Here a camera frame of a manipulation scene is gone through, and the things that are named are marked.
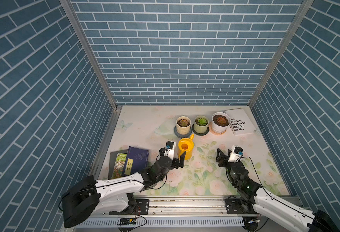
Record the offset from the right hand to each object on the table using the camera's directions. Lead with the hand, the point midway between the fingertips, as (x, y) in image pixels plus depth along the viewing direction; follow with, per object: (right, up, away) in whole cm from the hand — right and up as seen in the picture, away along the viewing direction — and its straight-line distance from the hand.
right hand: (223, 150), depth 82 cm
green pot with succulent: (-10, +15, +17) cm, 25 cm away
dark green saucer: (-8, +8, +20) cm, 23 cm away
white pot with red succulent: (+3, +16, +17) cm, 24 cm away
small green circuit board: (-51, -33, -10) cm, 62 cm away
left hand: (-24, 0, -4) cm, 24 cm away
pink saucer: (+1, +8, +20) cm, 22 cm away
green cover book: (-61, -7, -1) cm, 62 cm away
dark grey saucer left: (-23, +6, +18) cm, 30 cm away
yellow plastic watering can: (-21, +3, +3) cm, 21 cm away
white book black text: (+20, +14, +23) cm, 33 cm away
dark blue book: (-51, -5, +2) cm, 51 cm away
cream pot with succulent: (-22, +14, +17) cm, 32 cm away
